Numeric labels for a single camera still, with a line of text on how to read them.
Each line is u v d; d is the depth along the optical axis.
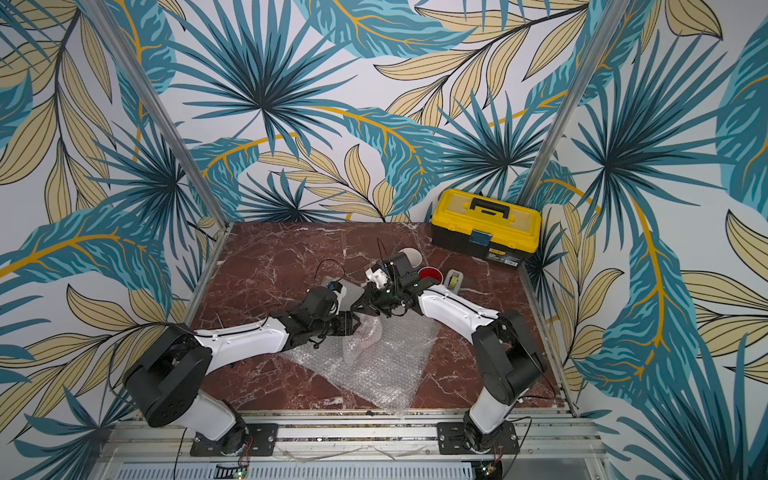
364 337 0.82
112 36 0.70
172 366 0.49
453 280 0.98
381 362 0.85
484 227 1.00
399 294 0.68
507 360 0.46
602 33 0.71
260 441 0.73
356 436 0.75
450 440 0.73
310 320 0.68
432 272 0.97
